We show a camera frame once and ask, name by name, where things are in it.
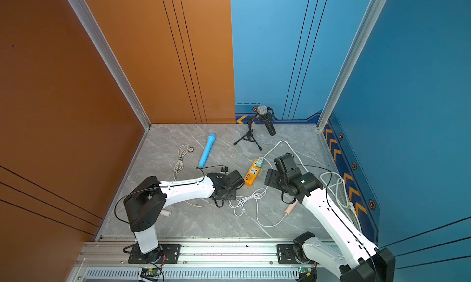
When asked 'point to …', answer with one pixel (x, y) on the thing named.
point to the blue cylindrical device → (210, 140)
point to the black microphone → (265, 114)
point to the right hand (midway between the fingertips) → (272, 179)
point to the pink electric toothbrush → (291, 208)
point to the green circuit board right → (304, 270)
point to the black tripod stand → (249, 135)
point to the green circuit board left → (150, 271)
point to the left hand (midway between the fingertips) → (231, 192)
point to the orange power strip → (252, 172)
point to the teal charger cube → (259, 162)
